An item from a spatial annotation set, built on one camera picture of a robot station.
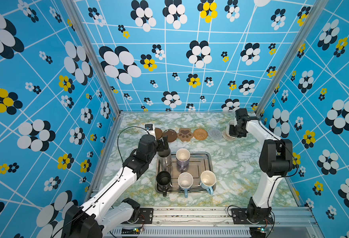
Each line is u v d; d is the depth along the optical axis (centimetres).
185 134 105
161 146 69
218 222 72
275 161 52
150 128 67
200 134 106
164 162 83
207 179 83
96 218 40
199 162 94
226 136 105
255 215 67
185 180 83
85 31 78
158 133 108
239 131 82
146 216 73
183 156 94
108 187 46
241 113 79
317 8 68
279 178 54
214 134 106
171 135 105
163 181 85
